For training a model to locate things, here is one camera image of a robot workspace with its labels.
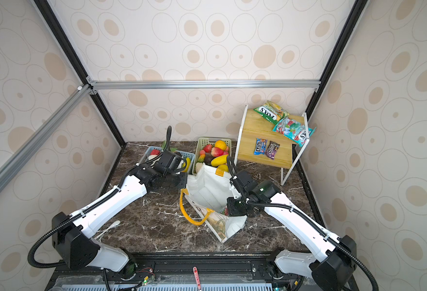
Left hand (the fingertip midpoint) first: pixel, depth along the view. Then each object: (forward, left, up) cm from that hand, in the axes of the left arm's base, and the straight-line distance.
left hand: (190, 179), depth 78 cm
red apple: (+27, -10, -14) cm, 32 cm away
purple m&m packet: (+21, -40, -4) cm, 45 cm away
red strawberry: (+34, -5, -18) cm, 39 cm away
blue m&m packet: (+22, -34, -4) cm, 41 cm away
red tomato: (+27, +25, -14) cm, 39 cm away
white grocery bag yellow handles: (+4, -8, -19) cm, 21 cm away
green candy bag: (+27, -36, +15) cm, 47 cm away
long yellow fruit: (+20, -13, -13) cm, 27 cm away
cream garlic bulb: (+17, -1, -14) cm, 22 cm away
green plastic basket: (+30, -1, -19) cm, 35 cm away
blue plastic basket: (+25, +29, -15) cm, 41 cm away
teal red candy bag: (+16, -44, +14) cm, 49 cm away
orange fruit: (+34, -13, -14) cm, 39 cm away
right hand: (-12, -16, -5) cm, 21 cm away
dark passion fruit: (+23, -6, -15) cm, 28 cm away
